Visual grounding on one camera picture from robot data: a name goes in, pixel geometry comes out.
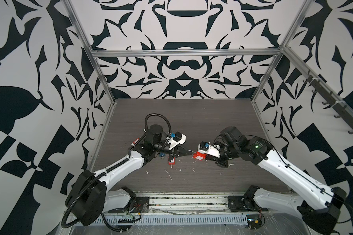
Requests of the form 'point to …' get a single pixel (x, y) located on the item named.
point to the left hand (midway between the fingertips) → (193, 149)
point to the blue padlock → (162, 154)
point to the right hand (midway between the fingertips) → (207, 155)
